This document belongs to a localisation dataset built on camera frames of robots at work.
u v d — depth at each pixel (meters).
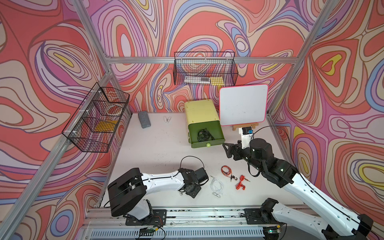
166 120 1.13
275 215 0.61
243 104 1.01
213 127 0.88
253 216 0.73
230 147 0.62
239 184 0.82
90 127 0.72
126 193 0.43
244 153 0.60
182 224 0.72
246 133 0.58
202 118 0.86
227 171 0.89
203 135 0.88
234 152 0.61
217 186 0.84
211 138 0.87
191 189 0.67
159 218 0.72
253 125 1.05
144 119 1.14
